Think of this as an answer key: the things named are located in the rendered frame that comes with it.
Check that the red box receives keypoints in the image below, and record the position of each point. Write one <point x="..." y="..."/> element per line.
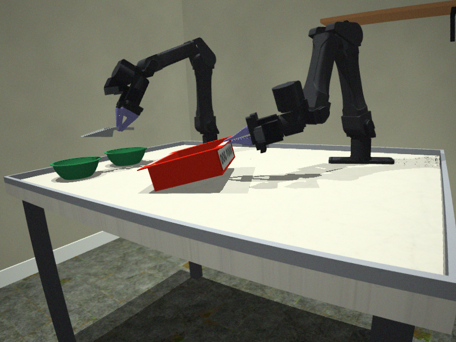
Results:
<point x="191" y="164"/>

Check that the grey raised table edge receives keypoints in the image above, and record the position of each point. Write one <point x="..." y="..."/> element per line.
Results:
<point x="420" y="282"/>

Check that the green bowl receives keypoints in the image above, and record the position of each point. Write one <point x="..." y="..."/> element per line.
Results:
<point x="126" y="156"/>
<point x="76" y="168"/>

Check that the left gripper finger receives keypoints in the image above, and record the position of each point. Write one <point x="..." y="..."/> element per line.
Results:
<point x="245" y="141"/>
<point x="243" y="132"/>

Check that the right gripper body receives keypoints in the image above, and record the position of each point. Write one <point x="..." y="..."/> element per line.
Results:
<point x="131" y="106"/>

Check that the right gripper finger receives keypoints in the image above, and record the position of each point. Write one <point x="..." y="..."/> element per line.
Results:
<point x="117" y="110"/>
<point x="129" y="113"/>

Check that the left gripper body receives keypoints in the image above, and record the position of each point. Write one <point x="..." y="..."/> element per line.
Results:
<point x="252" y="123"/>

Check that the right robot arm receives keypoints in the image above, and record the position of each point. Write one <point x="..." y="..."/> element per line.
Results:
<point x="126" y="73"/>

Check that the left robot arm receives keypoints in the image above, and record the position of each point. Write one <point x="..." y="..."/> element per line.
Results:
<point x="313" y="99"/>

